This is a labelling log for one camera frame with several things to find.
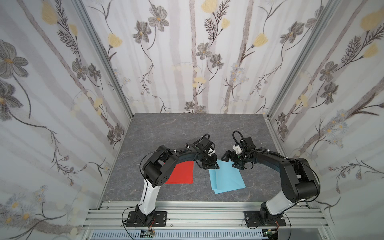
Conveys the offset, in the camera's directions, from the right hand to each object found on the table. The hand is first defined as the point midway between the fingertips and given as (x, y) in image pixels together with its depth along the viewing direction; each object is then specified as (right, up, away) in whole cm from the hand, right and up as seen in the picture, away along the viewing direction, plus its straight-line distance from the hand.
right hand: (229, 159), depth 92 cm
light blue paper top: (-10, -12, -7) cm, 17 cm away
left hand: (-5, -4, -4) cm, 8 cm away
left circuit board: (-45, -32, -21) cm, 59 cm away
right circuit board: (+17, -33, -19) cm, 42 cm away
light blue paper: (-1, -10, -3) cm, 11 cm away
